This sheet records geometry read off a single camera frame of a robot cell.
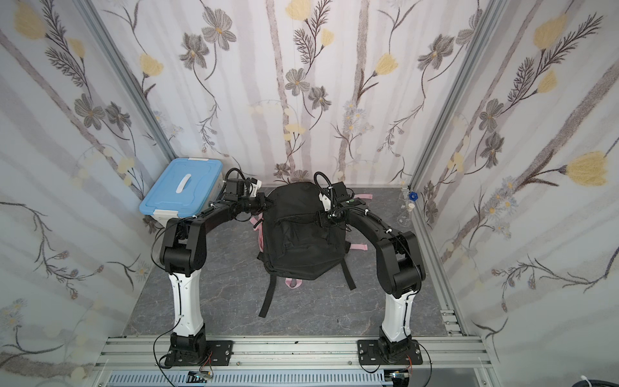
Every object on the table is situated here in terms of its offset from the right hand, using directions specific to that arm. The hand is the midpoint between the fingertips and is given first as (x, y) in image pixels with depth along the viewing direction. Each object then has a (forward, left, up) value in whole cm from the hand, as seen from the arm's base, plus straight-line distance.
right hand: (325, 214), depth 93 cm
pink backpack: (+4, +29, -11) cm, 31 cm away
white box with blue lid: (+12, +56, +1) cm, 57 cm away
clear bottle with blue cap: (+7, -37, -12) cm, 40 cm away
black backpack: (-10, +9, -4) cm, 14 cm away
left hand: (+8, +20, -2) cm, 21 cm away
